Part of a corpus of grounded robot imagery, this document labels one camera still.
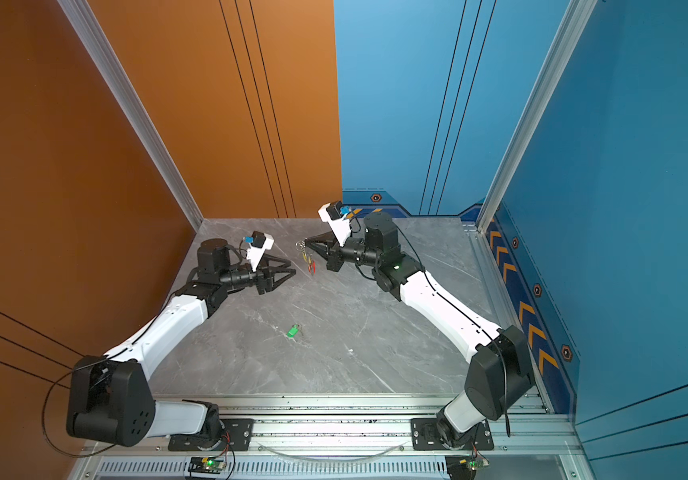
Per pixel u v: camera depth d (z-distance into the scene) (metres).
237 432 0.74
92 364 0.42
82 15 0.69
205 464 0.71
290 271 0.76
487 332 0.44
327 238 0.64
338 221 0.61
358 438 0.75
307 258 0.81
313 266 0.67
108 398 0.41
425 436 0.72
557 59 0.76
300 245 0.67
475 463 0.69
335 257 0.62
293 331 0.91
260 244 0.69
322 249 0.68
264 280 0.70
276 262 0.77
